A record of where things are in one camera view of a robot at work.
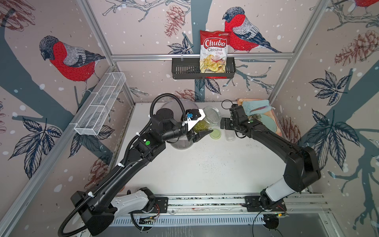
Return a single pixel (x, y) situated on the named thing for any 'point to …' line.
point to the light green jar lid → (215, 135)
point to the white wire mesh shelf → (99, 103)
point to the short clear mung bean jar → (230, 135)
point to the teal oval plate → (268, 122)
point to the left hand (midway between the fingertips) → (208, 118)
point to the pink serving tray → (271, 113)
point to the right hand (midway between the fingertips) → (226, 121)
